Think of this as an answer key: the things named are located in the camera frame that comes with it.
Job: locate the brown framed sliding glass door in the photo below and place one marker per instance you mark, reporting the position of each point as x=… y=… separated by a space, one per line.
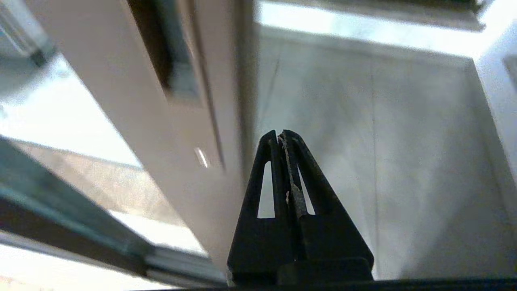
x=169 y=121

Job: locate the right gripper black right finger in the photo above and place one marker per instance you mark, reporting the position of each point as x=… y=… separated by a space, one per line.
x=327 y=238

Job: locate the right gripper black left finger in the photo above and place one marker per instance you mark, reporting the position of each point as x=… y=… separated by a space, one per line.
x=262 y=242

